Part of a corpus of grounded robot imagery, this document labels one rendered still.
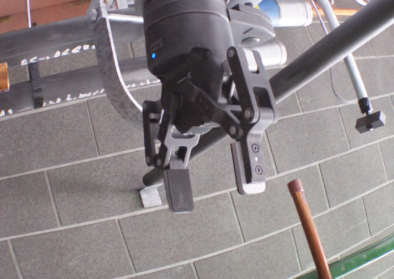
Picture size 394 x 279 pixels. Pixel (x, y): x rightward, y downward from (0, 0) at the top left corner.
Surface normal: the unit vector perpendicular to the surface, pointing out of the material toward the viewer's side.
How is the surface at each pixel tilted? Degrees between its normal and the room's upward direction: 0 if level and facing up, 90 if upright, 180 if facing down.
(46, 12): 90
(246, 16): 92
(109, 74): 93
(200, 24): 89
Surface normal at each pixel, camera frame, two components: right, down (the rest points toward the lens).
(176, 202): 0.57, -0.26
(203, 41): 0.26, -0.26
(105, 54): -0.64, 0.04
